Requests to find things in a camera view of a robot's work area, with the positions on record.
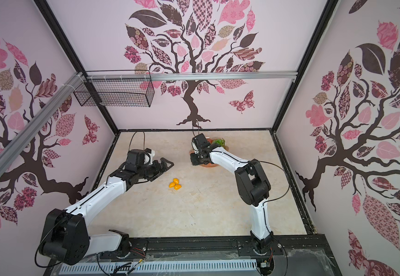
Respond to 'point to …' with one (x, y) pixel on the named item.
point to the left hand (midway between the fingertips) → (169, 171)
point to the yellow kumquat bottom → (177, 187)
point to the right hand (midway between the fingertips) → (194, 158)
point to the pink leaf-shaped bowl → (211, 164)
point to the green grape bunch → (220, 141)
